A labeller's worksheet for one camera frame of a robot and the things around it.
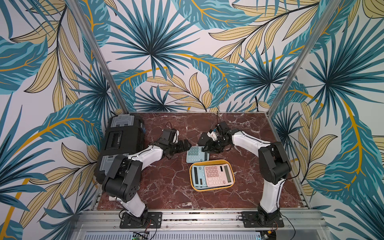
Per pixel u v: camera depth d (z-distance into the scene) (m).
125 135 0.86
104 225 0.75
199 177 0.82
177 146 0.81
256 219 0.70
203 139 1.03
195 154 0.95
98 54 0.84
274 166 0.51
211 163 0.89
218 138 0.83
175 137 0.77
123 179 0.47
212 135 0.90
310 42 0.81
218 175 0.82
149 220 0.73
